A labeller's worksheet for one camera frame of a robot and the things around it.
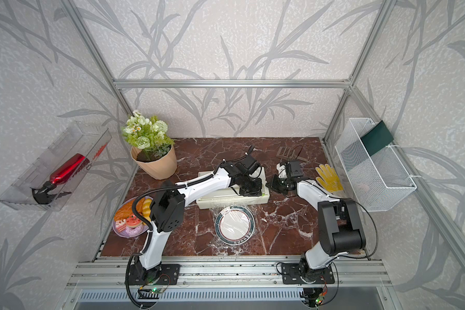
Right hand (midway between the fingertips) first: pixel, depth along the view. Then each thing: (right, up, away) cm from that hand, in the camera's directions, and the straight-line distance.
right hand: (266, 183), depth 92 cm
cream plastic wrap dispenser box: (-18, -5, -5) cm, 19 cm away
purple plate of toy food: (-62, -15, -10) cm, 65 cm away
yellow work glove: (+36, +1, +12) cm, 38 cm away
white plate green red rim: (-15, -17, -9) cm, 24 cm away
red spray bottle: (-66, +10, -23) cm, 71 cm away
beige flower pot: (-50, +10, -3) cm, 51 cm away
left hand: (-1, -4, -7) cm, 8 cm away
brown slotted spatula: (+15, +15, +19) cm, 29 cm away
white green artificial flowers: (-53, +23, -8) cm, 58 cm away
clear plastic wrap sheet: (-6, -13, -1) cm, 14 cm away
